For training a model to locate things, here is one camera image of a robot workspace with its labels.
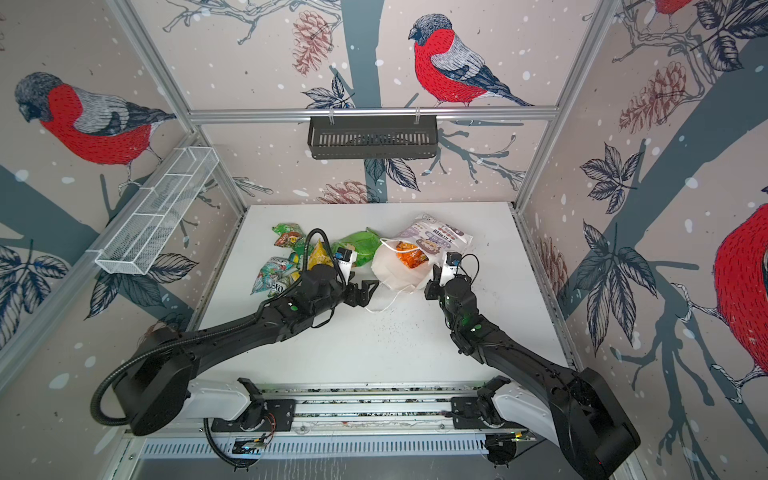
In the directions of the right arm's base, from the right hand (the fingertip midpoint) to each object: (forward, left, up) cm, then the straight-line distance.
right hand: (435, 262), depth 84 cm
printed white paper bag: (+11, +2, 0) cm, 11 cm away
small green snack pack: (+13, +46, -12) cm, 49 cm away
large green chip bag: (+15, +24, -11) cm, 30 cm away
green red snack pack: (+19, +51, -11) cm, 56 cm away
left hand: (-5, +18, 0) cm, 18 cm away
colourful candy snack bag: (+1, +51, -11) cm, 52 cm away
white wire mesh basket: (-3, +75, +14) cm, 77 cm away
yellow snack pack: (+5, +36, -6) cm, 37 cm away
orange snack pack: (+10, +7, -13) cm, 18 cm away
